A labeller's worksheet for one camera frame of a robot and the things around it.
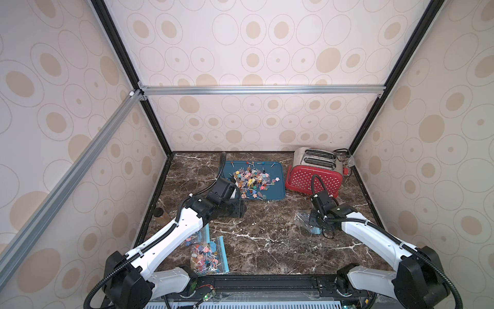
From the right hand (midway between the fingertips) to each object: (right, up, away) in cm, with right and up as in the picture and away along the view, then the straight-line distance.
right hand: (321, 220), depth 86 cm
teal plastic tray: (-17, +23, +28) cm, 40 cm away
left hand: (-33, +7, -9) cm, 35 cm away
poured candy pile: (-31, +16, +17) cm, 39 cm away
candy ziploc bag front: (-50, -14, -7) cm, 52 cm away
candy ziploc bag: (-7, -1, +9) cm, 11 cm away
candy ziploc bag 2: (-54, -8, -1) cm, 55 cm away
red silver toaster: (-2, +22, +3) cm, 22 cm away
